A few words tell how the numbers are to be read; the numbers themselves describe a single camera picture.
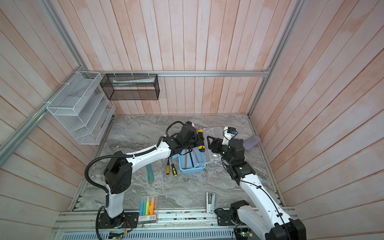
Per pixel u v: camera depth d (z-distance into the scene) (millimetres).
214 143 687
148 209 766
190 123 797
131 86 1060
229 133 668
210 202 775
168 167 905
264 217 419
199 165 841
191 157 954
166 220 745
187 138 671
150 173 882
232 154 582
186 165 928
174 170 883
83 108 734
